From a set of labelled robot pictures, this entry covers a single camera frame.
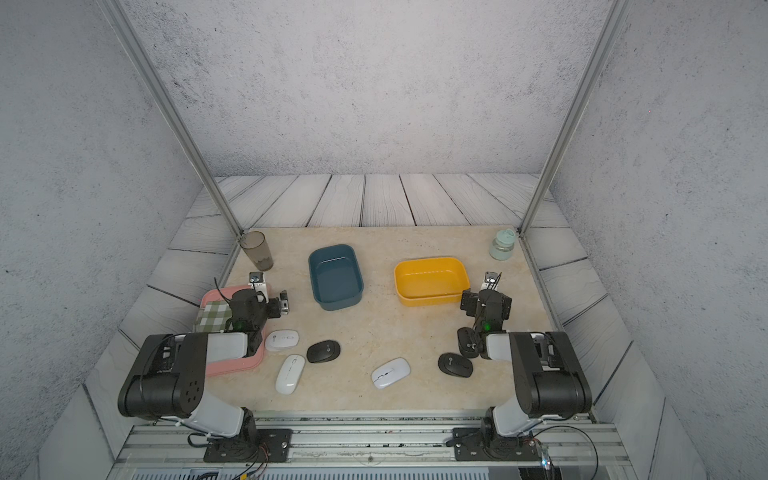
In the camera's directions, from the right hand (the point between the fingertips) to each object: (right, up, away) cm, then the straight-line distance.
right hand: (488, 290), depth 93 cm
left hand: (-67, -1, +2) cm, 67 cm away
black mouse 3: (-7, -15, -5) cm, 17 cm away
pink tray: (-70, -20, -7) cm, 73 cm away
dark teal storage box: (-50, +3, +12) cm, 51 cm away
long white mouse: (-58, -22, -10) cm, 62 cm away
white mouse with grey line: (-30, -22, -10) cm, 38 cm away
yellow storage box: (-16, +1, +14) cm, 21 cm away
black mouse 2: (-12, -20, -9) cm, 25 cm away
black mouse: (-50, -17, -6) cm, 53 cm away
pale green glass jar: (+9, +14, +12) cm, 21 cm away
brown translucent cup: (-75, +14, +6) cm, 76 cm away
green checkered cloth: (-87, -9, +3) cm, 87 cm away
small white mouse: (-63, -14, -4) cm, 65 cm away
